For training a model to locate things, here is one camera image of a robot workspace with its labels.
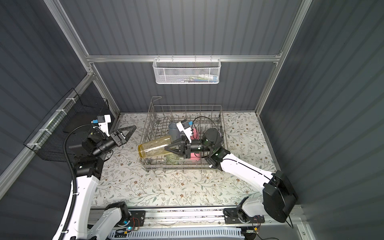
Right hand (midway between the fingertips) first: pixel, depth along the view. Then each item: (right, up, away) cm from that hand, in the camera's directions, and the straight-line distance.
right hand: (167, 152), depth 59 cm
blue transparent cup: (-3, +7, +34) cm, 35 cm away
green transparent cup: (-3, -10, +32) cm, 33 cm away
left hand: (-16, +9, +6) cm, 19 cm away
